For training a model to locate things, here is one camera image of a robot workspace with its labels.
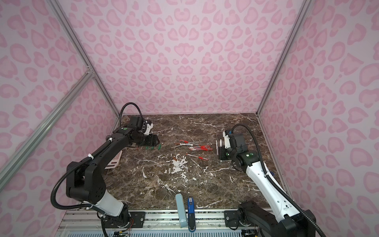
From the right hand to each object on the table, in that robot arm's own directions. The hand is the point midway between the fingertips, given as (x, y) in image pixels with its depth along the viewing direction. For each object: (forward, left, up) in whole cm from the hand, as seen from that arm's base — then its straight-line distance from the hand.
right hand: (220, 149), depth 79 cm
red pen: (+17, +22, -18) cm, 32 cm away
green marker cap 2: (+11, +43, -17) cm, 48 cm away
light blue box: (-31, +18, -13) cm, 38 cm away
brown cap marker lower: (0, +23, -17) cm, 29 cm away
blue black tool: (-29, +15, -14) cm, 35 cm away
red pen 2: (+4, +10, -18) cm, 21 cm away
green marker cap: (+11, +47, -17) cm, 51 cm away
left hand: (+8, +38, -3) cm, 39 cm away
